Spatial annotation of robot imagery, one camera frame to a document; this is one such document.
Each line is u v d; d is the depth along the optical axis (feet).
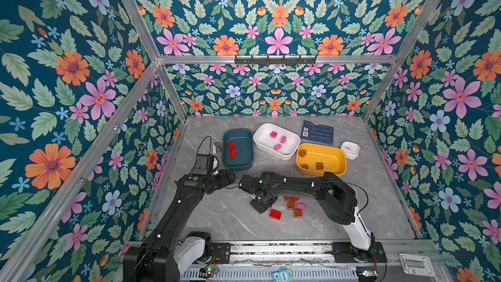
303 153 3.31
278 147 3.41
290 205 2.83
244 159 3.30
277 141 3.56
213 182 2.22
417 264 2.28
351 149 3.32
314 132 3.66
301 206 2.70
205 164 2.09
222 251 2.43
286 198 2.82
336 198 1.64
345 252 2.40
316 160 3.33
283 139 3.53
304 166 3.13
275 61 3.06
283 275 2.24
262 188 2.03
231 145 3.45
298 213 2.74
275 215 2.69
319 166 3.15
